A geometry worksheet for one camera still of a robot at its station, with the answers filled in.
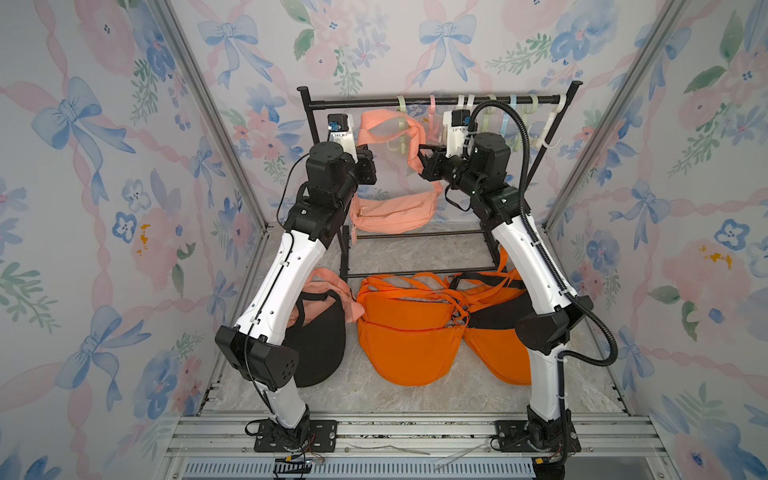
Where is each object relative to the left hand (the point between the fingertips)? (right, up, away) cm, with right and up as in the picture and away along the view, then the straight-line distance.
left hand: (368, 143), depth 66 cm
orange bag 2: (+15, -40, +33) cm, 54 cm away
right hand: (+11, +1, +3) cm, 12 cm away
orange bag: (+11, -53, +19) cm, 58 cm away
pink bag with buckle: (-18, -34, +37) cm, 53 cm away
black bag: (-15, -50, +21) cm, 57 cm away
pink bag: (+2, -12, +19) cm, 23 cm away
